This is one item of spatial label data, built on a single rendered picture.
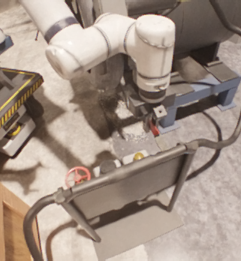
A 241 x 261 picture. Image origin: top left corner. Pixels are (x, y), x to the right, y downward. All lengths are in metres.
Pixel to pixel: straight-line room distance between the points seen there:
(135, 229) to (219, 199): 0.45
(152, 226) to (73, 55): 0.81
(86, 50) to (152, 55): 0.14
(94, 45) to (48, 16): 0.11
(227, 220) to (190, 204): 0.19
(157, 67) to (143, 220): 0.73
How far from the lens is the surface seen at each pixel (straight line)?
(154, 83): 0.50
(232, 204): 1.14
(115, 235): 1.00
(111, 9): 0.69
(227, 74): 1.39
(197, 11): 1.09
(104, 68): 0.87
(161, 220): 1.01
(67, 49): 0.45
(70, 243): 1.04
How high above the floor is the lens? 0.98
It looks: 50 degrees down
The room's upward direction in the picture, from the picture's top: 7 degrees counter-clockwise
